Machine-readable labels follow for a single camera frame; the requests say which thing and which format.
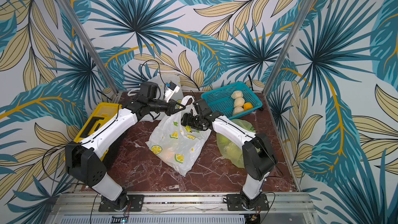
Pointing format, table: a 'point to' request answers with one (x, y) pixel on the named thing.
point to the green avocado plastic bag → (230, 150)
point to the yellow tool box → (96, 115)
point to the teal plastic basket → (219, 99)
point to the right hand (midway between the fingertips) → (185, 122)
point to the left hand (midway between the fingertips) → (183, 108)
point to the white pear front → (238, 110)
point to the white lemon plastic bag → (176, 145)
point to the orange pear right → (247, 106)
